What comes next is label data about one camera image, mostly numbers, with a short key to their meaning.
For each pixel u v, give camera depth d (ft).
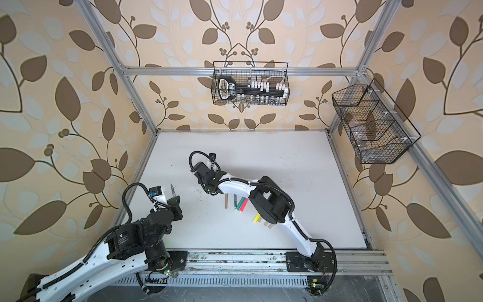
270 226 2.76
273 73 2.99
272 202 1.80
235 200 2.99
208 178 2.38
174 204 2.11
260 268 2.42
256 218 2.78
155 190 2.03
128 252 1.64
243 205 2.93
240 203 2.98
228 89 2.77
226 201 3.00
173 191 2.38
